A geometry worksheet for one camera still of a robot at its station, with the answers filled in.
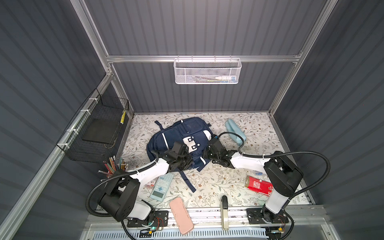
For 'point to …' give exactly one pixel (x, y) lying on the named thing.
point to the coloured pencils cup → (113, 169)
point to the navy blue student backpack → (193, 132)
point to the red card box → (259, 185)
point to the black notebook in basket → (102, 130)
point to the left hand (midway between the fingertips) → (195, 159)
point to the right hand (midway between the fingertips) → (202, 152)
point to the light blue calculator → (161, 186)
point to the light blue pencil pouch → (232, 128)
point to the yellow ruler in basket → (123, 117)
